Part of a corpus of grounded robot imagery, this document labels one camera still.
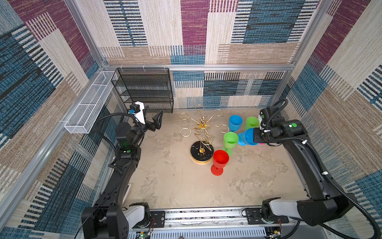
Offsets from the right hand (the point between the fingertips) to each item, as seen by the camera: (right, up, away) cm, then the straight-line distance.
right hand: (259, 139), depth 74 cm
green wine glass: (+3, +8, +18) cm, 20 cm away
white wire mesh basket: (-84, +9, -4) cm, 84 cm away
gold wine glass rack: (-27, -10, +21) cm, 36 cm away
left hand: (-50, +15, -4) cm, 53 cm away
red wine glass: (-17, -12, +9) cm, 23 cm away
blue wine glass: (-7, +8, +19) cm, 22 cm away
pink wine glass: (0, -2, -3) cm, 3 cm away
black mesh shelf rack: (-61, +34, +34) cm, 78 cm away
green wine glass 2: (-10, -3, +16) cm, 19 cm away
